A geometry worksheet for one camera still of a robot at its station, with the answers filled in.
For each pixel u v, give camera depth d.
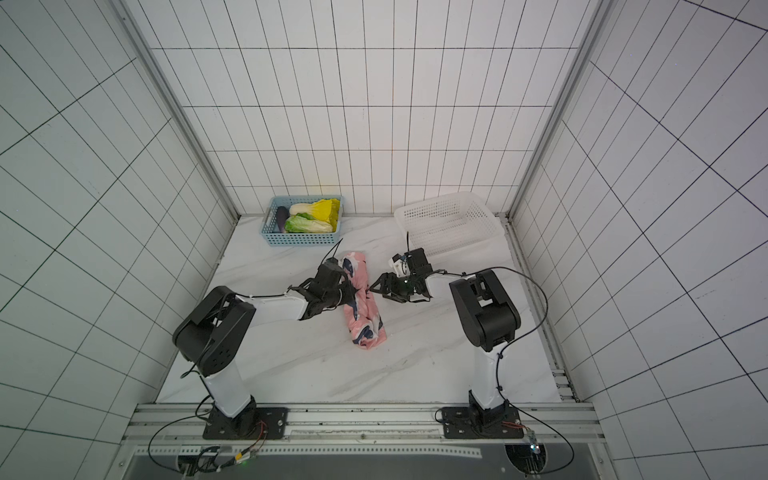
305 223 1.07
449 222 1.17
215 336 0.47
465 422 0.72
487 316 0.53
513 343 0.53
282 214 1.16
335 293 0.82
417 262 0.81
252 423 0.69
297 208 1.14
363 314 0.89
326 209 1.10
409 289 0.85
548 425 0.63
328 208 1.10
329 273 0.75
